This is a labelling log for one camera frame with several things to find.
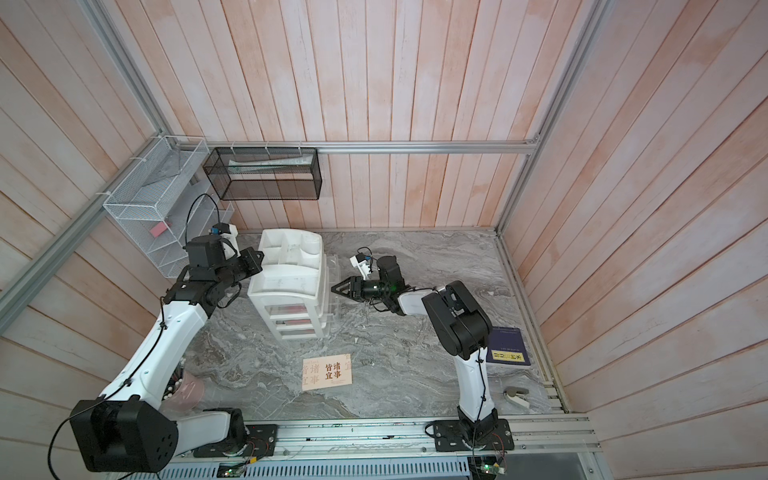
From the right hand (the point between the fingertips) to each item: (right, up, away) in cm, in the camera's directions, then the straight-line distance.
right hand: (336, 292), depth 90 cm
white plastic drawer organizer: (-11, +2, -10) cm, 15 cm away
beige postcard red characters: (-2, -22, -6) cm, 23 cm away
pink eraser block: (-49, +19, -8) cm, 53 cm away
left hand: (-18, +11, -9) cm, 23 cm away
